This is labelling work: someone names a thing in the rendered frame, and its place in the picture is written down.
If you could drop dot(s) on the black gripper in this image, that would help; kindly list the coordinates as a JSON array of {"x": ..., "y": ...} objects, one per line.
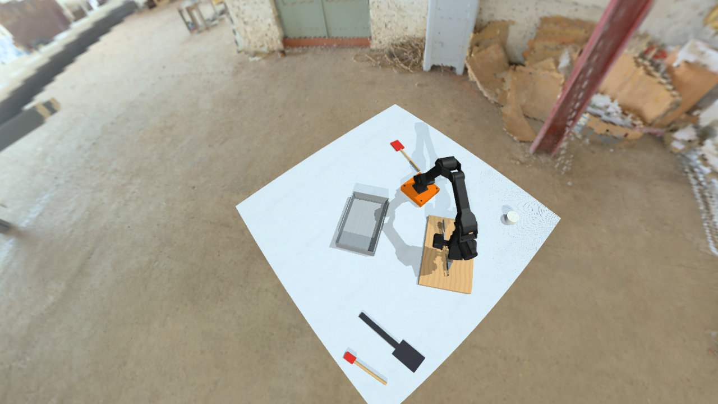
[{"x": 438, "y": 241}]

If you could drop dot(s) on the dark grey spatula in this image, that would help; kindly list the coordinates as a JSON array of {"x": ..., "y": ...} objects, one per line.
[{"x": 403, "y": 351}]

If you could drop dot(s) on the white short cylinder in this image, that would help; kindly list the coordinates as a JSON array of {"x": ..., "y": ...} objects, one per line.
[{"x": 511, "y": 218}]

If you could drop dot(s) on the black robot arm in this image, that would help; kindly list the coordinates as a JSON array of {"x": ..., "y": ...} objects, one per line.
[{"x": 465, "y": 221}]

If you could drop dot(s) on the red spatula with wooden handle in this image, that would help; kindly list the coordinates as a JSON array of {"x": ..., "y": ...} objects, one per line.
[{"x": 398, "y": 146}]

